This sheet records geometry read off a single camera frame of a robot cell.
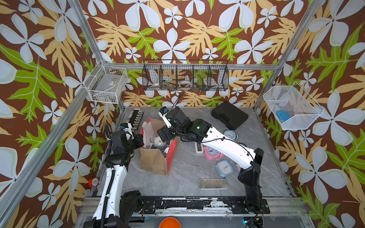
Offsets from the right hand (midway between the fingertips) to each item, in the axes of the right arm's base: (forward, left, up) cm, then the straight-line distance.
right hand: (163, 127), depth 72 cm
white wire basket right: (+15, -75, -1) cm, 77 cm away
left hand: (+1, +13, -8) cm, 15 cm away
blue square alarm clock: (-12, -35, -25) cm, 45 cm away
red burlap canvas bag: (-14, +2, -10) cm, 17 cm away
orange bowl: (-39, -4, -24) cm, 45 cm away
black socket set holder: (+29, +28, -26) cm, 48 cm away
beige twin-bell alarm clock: (+12, -45, -25) cm, 53 cm away
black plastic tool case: (+29, -46, -22) cm, 59 cm away
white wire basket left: (+28, +36, +7) cm, 47 cm away
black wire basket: (+44, -13, +3) cm, 46 cm away
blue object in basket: (+10, -68, -2) cm, 69 cm away
